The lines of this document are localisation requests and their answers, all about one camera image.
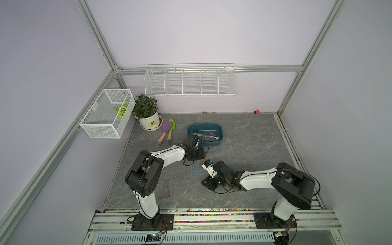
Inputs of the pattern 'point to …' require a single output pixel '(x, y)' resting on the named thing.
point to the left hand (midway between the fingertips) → (203, 156)
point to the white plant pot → (149, 122)
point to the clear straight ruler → (205, 136)
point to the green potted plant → (145, 107)
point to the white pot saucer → (161, 120)
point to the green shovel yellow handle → (173, 127)
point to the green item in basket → (121, 109)
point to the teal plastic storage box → (200, 127)
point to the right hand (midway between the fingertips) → (203, 180)
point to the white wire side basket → (108, 116)
